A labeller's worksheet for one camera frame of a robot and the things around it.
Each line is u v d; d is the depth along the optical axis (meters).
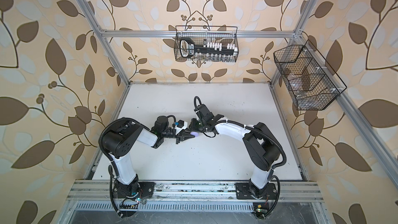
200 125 0.71
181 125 0.76
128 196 0.72
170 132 0.81
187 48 0.84
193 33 0.91
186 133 0.82
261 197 0.71
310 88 0.75
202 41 0.84
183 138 0.81
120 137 0.52
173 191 0.75
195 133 0.84
